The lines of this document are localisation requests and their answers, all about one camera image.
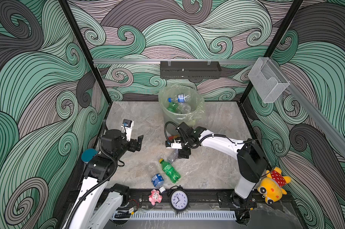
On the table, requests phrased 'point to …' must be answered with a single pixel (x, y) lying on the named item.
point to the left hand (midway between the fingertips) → (133, 132)
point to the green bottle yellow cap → (173, 107)
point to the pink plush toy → (155, 197)
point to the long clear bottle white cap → (173, 155)
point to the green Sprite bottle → (174, 176)
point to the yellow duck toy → (270, 187)
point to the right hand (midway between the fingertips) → (177, 149)
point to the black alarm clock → (179, 199)
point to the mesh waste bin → (182, 103)
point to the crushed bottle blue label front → (158, 181)
